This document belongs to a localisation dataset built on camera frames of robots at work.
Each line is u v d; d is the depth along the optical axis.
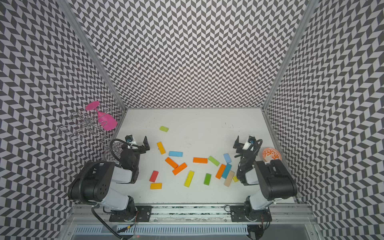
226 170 0.87
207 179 0.85
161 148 0.96
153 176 0.85
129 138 0.75
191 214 0.74
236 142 0.82
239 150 0.79
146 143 0.84
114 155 0.65
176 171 0.86
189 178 0.85
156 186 0.83
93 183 0.44
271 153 0.91
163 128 1.09
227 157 0.94
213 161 0.94
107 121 0.86
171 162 0.91
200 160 0.91
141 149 0.81
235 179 0.84
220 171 0.87
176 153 0.94
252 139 0.74
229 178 0.85
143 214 0.72
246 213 0.66
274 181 0.45
